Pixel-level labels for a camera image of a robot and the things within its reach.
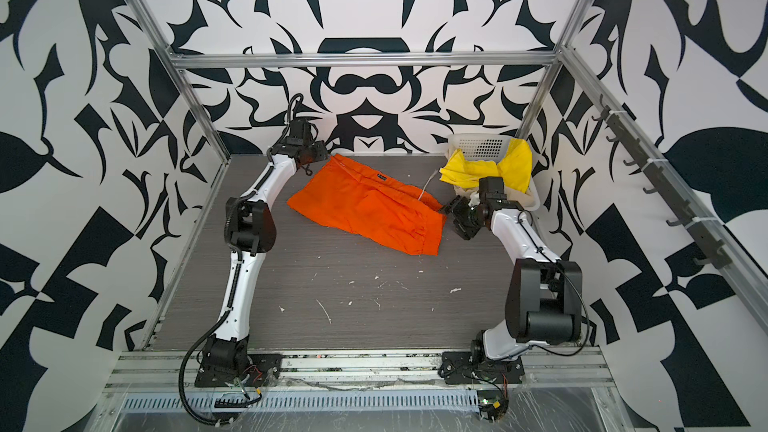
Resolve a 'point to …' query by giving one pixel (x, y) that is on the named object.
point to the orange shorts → (367, 201)
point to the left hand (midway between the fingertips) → (321, 142)
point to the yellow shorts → (515, 167)
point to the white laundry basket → (490, 147)
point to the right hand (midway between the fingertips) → (446, 213)
